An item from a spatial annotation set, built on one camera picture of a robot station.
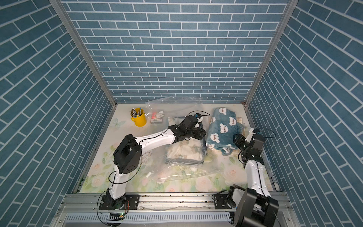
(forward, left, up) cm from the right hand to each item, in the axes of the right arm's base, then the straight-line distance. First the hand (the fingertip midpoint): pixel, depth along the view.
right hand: (238, 135), depth 85 cm
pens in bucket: (+10, +68, +4) cm, 69 cm away
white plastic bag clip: (+20, +54, -9) cm, 59 cm away
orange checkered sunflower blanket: (+22, -6, -11) cm, 26 cm away
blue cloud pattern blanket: (+10, +7, -5) cm, 14 cm away
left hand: (+1, +19, -1) cm, 19 cm away
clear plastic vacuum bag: (+30, +45, -11) cm, 55 cm away
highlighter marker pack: (+17, +59, -12) cm, 62 cm away
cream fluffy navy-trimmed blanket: (-10, +30, -5) cm, 32 cm away
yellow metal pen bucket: (+11, +66, -6) cm, 67 cm away
